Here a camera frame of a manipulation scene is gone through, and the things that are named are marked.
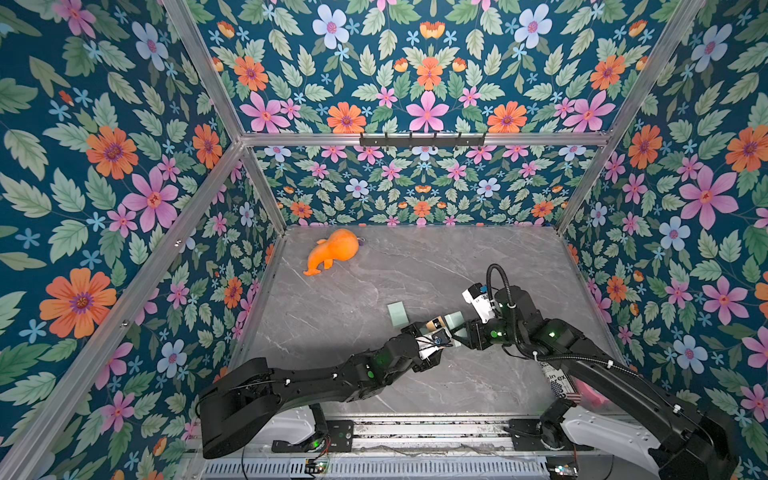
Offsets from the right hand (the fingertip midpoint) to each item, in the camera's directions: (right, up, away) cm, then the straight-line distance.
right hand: (460, 325), depth 75 cm
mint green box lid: (-1, 0, -4) cm, 5 cm away
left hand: (-6, -3, +4) cm, 7 cm away
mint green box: (-16, -1, +19) cm, 25 cm away
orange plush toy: (-38, +21, +32) cm, 54 cm away
